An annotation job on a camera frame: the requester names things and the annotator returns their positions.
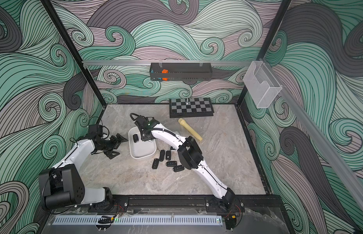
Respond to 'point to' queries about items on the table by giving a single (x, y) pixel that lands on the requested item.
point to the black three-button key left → (155, 164)
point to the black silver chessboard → (196, 107)
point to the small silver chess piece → (187, 102)
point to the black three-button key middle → (171, 164)
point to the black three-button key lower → (178, 168)
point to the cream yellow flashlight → (183, 122)
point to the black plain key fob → (162, 155)
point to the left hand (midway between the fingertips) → (123, 144)
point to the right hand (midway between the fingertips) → (149, 135)
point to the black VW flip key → (168, 154)
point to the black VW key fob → (135, 137)
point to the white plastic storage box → (141, 149)
